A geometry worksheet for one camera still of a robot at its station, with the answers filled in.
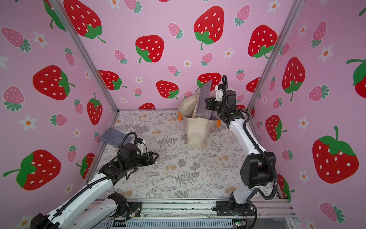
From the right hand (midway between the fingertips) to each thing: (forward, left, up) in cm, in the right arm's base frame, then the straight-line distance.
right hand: (202, 100), depth 80 cm
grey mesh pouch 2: (-8, +63, -33) cm, 71 cm away
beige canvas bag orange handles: (-6, +2, -16) cm, 18 cm away
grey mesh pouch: (+11, -1, -6) cm, 13 cm away
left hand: (-27, +25, -19) cm, 41 cm away
